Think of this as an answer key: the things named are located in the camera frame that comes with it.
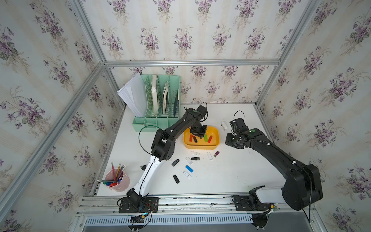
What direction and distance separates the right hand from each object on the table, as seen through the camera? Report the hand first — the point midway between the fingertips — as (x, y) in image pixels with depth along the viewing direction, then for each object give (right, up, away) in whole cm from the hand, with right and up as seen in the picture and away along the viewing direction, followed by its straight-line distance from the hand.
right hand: (229, 141), depth 86 cm
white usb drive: (-24, -12, +3) cm, 28 cm away
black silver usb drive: (-33, -13, +3) cm, 36 cm away
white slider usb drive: (-25, -19, -2) cm, 32 cm away
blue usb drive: (-24, -17, 0) cm, 29 cm away
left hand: (-14, +2, +10) cm, 17 cm away
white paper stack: (-61, +30, +10) cm, 69 cm away
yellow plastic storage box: (-7, +3, +14) cm, 16 cm away
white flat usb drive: (-11, -10, +5) cm, 16 cm away
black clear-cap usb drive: (-20, -11, +4) cm, 24 cm away
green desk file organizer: (-39, +36, +16) cm, 55 cm away
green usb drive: (-12, 0, +13) cm, 18 cm away
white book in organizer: (-50, +20, +21) cm, 57 cm away
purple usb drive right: (-7, -9, +6) cm, 13 cm away
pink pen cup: (-64, -19, -9) cm, 67 cm away
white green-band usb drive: (-20, -9, +6) cm, 23 cm away
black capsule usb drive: (-32, -21, -4) cm, 39 cm away
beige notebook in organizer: (-41, +29, +15) cm, 52 cm away
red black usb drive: (-20, 0, +12) cm, 24 cm away
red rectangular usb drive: (-23, +1, +13) cm, 26 cm away
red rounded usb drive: (-10, -1, +13) cm, 16 cm away
